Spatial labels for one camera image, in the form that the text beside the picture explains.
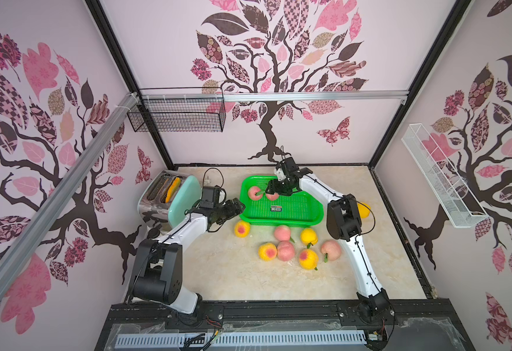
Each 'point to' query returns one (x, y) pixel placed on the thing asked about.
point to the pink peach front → (252, 193)
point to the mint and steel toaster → (167, 197)
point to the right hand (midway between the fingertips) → (271, 192)
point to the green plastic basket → (293, 210)
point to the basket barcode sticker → (276, 208)
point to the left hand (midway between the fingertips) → (238, 213)
